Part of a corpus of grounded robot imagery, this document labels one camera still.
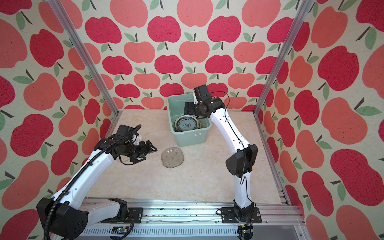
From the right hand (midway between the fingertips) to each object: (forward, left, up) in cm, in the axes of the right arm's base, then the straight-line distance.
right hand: (193, 109), depth 84 cm
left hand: (-25, +18, -10) cm, 32 cm away
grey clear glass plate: (-17, +13, -28) cm, 35 cm away
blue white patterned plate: (+9, +6, -23) cm, 26 cm away
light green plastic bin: (+11, +13, -12) cm, 22 cm away
